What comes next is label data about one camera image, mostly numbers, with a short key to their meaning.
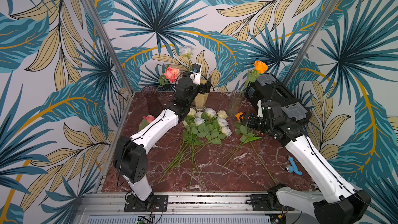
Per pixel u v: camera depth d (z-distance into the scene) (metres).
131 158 0.44
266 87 1.02
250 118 0.67
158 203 0.73
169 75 0.70
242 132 0.97
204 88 0.69
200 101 0.97
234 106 1.00
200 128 0.95
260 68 0.84
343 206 0.37
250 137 0.95
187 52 0.90
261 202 0.73
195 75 0.64
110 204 0.75
